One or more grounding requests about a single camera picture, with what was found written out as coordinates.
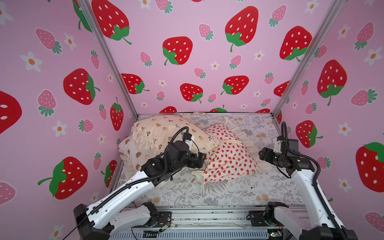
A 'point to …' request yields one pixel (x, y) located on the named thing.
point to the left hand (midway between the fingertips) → (200, 153)
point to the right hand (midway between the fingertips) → (264, 154)
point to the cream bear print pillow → (154, 134)
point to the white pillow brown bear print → (135, 157)
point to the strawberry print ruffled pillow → (229, 154)
